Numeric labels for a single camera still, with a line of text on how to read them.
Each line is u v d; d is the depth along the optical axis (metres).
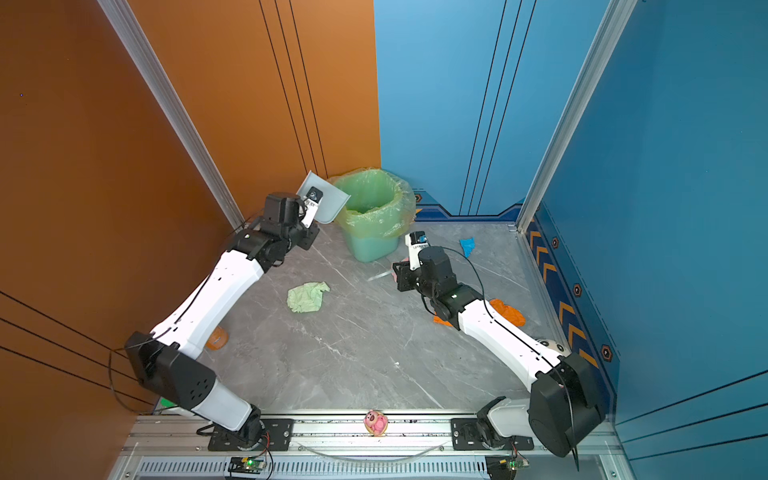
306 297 0.97
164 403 0.85
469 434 0.72
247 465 0.71
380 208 0.89
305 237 0.69
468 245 1.13
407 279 0.71
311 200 0.67
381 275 0.80
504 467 0.70
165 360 0.41
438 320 0.60
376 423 0.73
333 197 0.81
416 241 0.69
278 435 0.74
